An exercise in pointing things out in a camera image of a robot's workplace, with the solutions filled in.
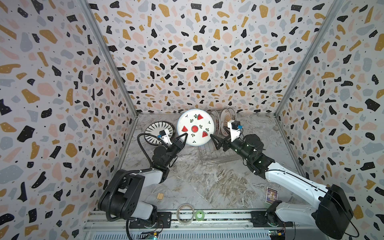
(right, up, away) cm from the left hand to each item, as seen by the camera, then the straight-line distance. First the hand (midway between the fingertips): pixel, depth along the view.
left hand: (187, 132), depth 78 cm
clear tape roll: (-5, -42, -2) cm, 43 cm away
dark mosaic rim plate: (-27, +1, +31) cm, 42 cm away
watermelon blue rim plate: (+5, +4, +4) cm, 8 cm away
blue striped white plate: (-27, +2, +32) cm, 42 cm away
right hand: (+14, +2, -7) cm, 16 cm away
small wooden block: (-15, -34, +2) cm, 37 cm away
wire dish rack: (+12, -16, +19) cm, 28 cm away
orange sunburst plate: (+24, +11, +26) cm, 37 cm away
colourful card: (+46, -34, +3) cm, 57 cm away
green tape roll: (+8, -42, -2) cm, 42 cm away
